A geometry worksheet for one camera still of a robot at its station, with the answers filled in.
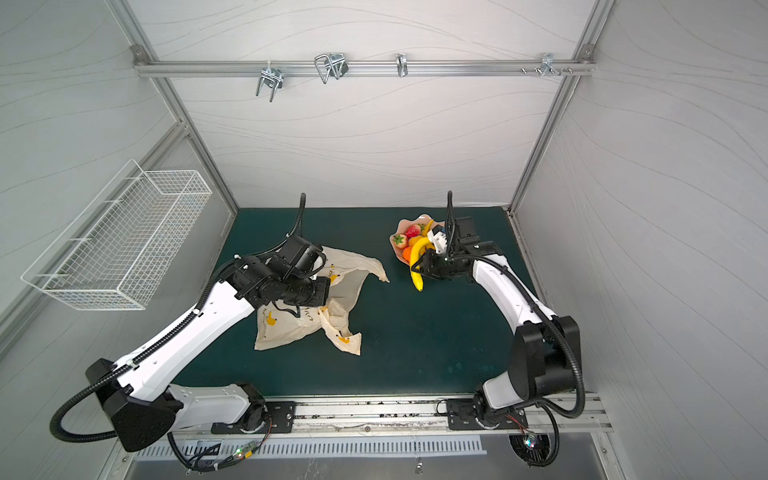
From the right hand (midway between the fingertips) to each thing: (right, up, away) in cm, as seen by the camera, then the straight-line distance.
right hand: (421, 262), depth 84 cm
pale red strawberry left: (-5, +6, +17) cm, 19 cm away
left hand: (-23, -6, -11) cm, 26 cm away
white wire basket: (-72, +4, -15) cm, 74 cm away
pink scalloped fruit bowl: (+2, +13, +27) cm, 30 cm away
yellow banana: (+5, +11, +24) cm, 27 cm away
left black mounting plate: (-36, -38, -10) cm, 54 cm away
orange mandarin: (-3, +1, +17) cm, 18 cm away
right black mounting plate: (+9, -38, -10) cm, 40 cm away
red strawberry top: (0, +9, +23) cm, 25 cm away
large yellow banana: (-1, +2, +2) cm, 3 cm away
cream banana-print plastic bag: (-20, -3, -6) cm, 21 cm away
